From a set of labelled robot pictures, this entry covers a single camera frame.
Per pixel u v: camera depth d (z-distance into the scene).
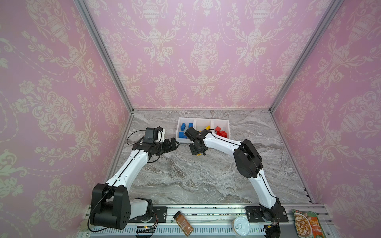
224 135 1.02
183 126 1.06
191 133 0.78
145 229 0.73
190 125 1.06
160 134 0.79
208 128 1.04
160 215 0.74
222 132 1.03
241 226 0.67
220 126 1.10
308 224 0.71
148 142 0.66
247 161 0.57
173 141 0.78
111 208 0.41
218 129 1.09
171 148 0.76
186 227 0.67
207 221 0.73
